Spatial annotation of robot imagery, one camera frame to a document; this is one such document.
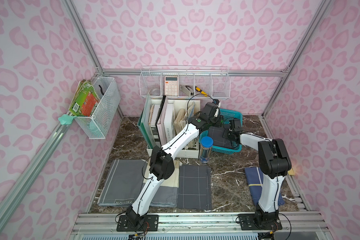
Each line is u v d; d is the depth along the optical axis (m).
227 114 1.21
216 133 1.08
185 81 1.01
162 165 0.58
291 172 0.94
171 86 0.95
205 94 0.76
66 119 0.63
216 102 0.79
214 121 0.74
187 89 0.97
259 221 0.66
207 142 0.81
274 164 0.53
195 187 0.83
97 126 0.72
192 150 0.91
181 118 0.90
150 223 0.73
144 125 0.76
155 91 0.96
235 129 0.82
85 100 0.73
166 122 0.82
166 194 0.82
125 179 0.87
